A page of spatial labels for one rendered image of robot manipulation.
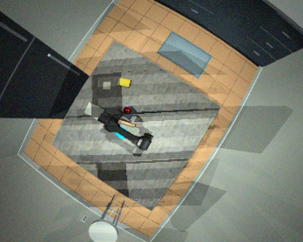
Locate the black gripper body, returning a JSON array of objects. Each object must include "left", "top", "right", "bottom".
[{"left": 113, "top": 109, "right": 124, "bottom": 121}]

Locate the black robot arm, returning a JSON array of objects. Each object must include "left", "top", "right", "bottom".
[{"left": 98, "top": 113, "right": 153, "bottom": 151}]

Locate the yellow rectangular block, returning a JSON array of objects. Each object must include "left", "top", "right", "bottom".
[{"left": 118, "top": 78, "right": 131, "bottom": 88}]

